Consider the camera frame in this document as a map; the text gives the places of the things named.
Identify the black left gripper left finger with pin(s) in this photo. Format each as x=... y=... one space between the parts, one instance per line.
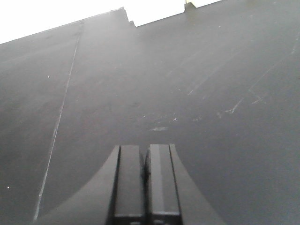
x=126 y=187

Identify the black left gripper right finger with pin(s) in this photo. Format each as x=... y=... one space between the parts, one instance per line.
x=164 y=187

